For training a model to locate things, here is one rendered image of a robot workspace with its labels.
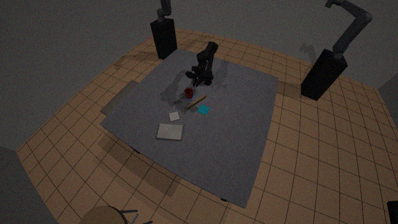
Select red cup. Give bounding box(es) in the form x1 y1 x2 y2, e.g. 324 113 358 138
184 88 193 99

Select brown wooden plank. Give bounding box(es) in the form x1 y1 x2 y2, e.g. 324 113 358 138
186 95 206 110

